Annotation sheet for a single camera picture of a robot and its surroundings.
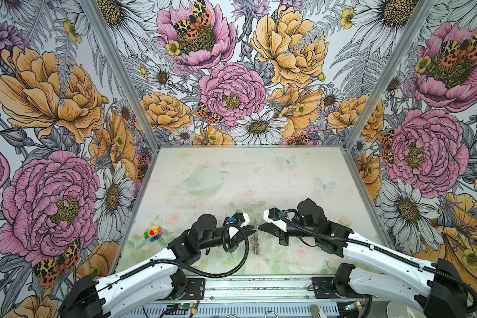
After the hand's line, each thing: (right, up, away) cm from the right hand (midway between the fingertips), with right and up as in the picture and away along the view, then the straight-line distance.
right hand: (262, 230), depth 71 cm
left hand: (-4, -1, +1) cm, 4 cm away
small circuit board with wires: (-29, -27, 0) cm, 39 cm away
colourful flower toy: (-46, -6, +16) cm, 49 cm away
